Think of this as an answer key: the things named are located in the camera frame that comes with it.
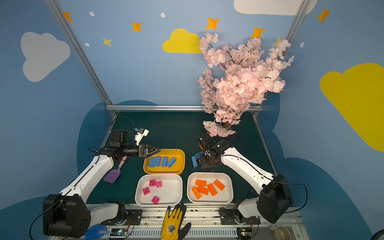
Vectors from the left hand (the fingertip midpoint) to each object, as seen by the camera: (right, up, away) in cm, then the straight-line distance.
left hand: (157, 149), depth 77 cm
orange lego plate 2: (+30, -24, +6) cm, 39 cm away
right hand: (+27, -7, +4) cm, 28 cm away
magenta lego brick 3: (-1, -28, +1) cm, 28 cm away
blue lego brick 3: (+1, -10, +16) cm, 19 cm away
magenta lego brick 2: (-1, -21, +8) cm, 22 cm away
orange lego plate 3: (+35, -22, +8) cm, 42 cm away
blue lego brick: (-6, -10, +15) cm, 19 cm away
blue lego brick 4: (+6, -10, +14) cm, 18 cm away
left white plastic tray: (0, -24, +5) cm, 24 cm away
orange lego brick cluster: (+21, -24, +3) cm, 32 cm away
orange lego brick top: (+25, -24, +5) cm, 35 cm away
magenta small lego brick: (-7, -24, +4) cm, 25 cm away
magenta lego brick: (-4, -21, +7) cm, 22 cm away
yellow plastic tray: (+9, -14, +15) cm, 23 cm away
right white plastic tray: (+38, -27, +5) cm, 46 cm away
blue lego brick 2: (-3, -9, +17) cm, 20 cm away
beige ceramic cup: (+61, -39, -8) cm, 73 cm away
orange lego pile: (+25, -2, +23) cm, 34 cm away
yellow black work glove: (+9, -37, -7) cm, 39 cm away
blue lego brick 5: (+22, -7, +18) cm, 30 cm away
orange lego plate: (+25, -21, +8) cm, 33 cm away
